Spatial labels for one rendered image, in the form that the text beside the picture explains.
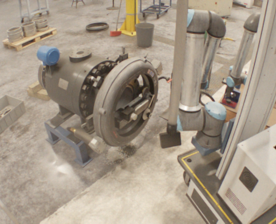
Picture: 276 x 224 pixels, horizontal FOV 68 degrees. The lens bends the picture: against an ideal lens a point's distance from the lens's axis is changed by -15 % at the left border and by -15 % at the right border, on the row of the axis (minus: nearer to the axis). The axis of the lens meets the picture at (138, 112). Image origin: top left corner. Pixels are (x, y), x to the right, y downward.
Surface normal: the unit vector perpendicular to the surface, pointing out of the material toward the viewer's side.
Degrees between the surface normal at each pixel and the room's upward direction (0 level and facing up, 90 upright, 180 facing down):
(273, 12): 90
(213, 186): 0
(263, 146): 0
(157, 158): 0
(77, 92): 65
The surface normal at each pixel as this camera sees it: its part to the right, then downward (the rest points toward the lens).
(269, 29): 0.42, 0.55
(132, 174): 0.00, -0.79
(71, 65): -0.27, -0.48
